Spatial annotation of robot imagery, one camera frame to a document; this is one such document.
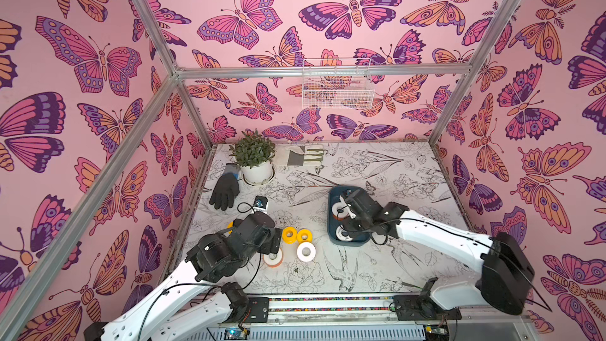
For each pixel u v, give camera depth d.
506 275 0.41
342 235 0.87
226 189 1.00
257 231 0.50
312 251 0.83
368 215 0.62
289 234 0.88
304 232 0.89
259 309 0.73
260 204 0.60
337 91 1.06
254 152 0.90
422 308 0.65
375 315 0.73
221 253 0.46
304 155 1.16
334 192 0.94
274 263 0.82
